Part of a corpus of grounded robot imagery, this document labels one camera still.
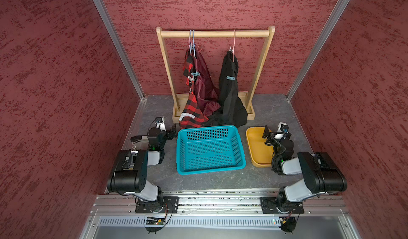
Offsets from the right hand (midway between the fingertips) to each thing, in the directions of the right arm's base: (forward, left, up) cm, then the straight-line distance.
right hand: (273, 127), depth 90 cm
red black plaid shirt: (+1, +46, +10) cm, 47 cm away
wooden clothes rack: (+28, +10, -4) cm, 30 cm away
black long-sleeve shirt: (+1, +25, +15) cm, 29 cm away
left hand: (+4, +63, -1) cm, 63 cm away
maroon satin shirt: (+26, +39, +5) cm, 47 cm away
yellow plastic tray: (-12, +7, -9) cm, 17 cm away
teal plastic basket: (-8, +37, -9) cm, 39 cm away
